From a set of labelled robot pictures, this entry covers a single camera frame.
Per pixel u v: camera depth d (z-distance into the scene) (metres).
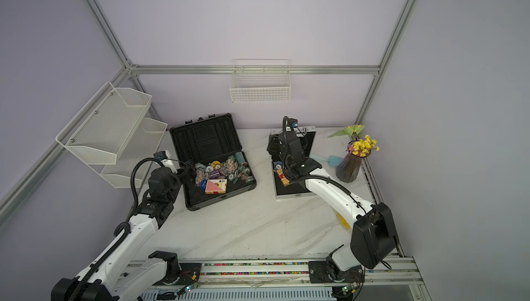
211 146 1.04
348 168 0.91
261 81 0.96
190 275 0.72
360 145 0.81
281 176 0.97
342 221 0.86
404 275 0.75
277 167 1.01
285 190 0.93
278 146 0.72
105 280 0.40
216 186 0.91
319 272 0.74
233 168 0.96
